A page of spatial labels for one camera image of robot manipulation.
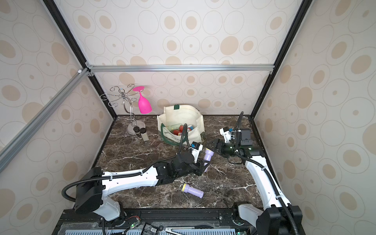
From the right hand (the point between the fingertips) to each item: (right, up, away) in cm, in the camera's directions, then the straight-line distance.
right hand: (214, 147), depth 76 cm
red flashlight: (-22, +7, +22) cm, 32 cm away
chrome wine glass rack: (-53, +29, +12) cm, 61 cm away
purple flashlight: (-4, -4, -3) cm, 6 cm away
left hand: (-2, -7, -5) cm, 9 cm away
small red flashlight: (-19, +10, +27) cm, 35 cm away
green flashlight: (-25, +11, +29) cm, 40 cm away
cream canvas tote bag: (-27, +13, +30) cm, 43 cm away
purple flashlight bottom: (-15, -23, +4) cm, 28 cm away
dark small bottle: (-50, +9, +24) cm, 56 cm away
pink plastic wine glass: (-43, +25, +19) cm, 53 cm away
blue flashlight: (-12, +10, +24) cm, 29 cm away
